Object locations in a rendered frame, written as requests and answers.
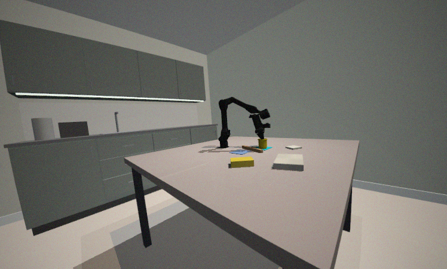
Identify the yellow cup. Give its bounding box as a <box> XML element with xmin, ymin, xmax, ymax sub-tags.
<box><xmin>258</xmin><ymin>139</ymin><xmax>268</xmax><ymax>149</ymax></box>

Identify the cream flat rectangular block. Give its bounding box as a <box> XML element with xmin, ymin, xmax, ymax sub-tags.
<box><xmin>273</xmin><ymin>154</ymin><xmax>304</xmax><ymax>171</ymax></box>

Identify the yellow rectangular block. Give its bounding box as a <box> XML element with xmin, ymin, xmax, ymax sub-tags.
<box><xmin>230</xmin><ymin>157</ymin><xmax>254</xmax><ymax>168</ymax></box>

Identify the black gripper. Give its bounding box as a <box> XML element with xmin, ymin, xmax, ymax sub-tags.
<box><xmin>254</xmin><ymin>121</ymin><xmax>265</xmax><ymax>140</ymax></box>

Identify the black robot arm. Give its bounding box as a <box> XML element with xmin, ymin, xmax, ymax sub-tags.
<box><xmin>219</xmin><ymin>97</ymin><xmax>271</xmax><ymax>148</ymax></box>

